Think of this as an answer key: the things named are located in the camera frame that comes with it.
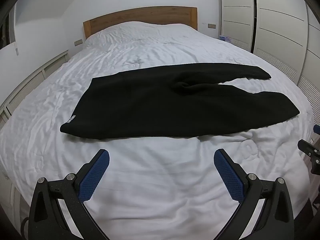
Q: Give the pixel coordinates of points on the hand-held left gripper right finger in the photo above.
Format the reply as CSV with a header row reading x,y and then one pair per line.
x,y
227,173

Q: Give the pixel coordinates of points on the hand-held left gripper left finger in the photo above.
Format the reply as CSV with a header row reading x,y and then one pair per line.
x,y
96,172

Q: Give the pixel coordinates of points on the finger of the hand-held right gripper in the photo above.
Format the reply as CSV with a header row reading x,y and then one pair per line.
x,y
308,148

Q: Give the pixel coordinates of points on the black pants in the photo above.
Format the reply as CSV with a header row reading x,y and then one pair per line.
x,y
160,105

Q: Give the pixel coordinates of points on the bed with white duvet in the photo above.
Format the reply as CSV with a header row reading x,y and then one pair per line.
x,y
155,180

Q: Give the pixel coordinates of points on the blue packet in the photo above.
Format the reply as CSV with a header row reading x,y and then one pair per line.
x,y
225,38

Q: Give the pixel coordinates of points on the white wardrobe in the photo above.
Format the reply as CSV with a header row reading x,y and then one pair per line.
x,y
275,17

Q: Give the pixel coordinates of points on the wooden headboard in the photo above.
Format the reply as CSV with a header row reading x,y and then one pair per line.
x,y
140,17

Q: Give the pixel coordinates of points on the wall socket plate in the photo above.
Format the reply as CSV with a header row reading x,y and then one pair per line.
x,y
211,25
78,42

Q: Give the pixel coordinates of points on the dark window frame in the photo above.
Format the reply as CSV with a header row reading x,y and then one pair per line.
x,y
8,27

